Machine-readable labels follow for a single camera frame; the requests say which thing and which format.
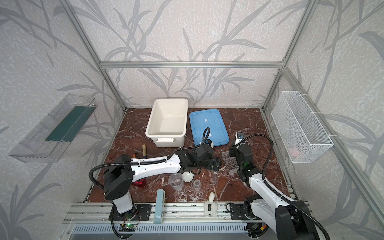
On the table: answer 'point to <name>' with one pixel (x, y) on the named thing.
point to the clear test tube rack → (230, 163)
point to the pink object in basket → (294, 153)
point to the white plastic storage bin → (167, 123)
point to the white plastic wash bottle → (211, 206)
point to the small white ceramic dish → (187, 176)
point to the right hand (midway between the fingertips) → (236, 136)
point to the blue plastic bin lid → (212, 119)
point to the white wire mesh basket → (302, 137)
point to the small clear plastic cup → (197, 185)
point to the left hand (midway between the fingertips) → (218, 159)
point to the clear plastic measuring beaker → (175, 180)
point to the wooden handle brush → (144, 151)
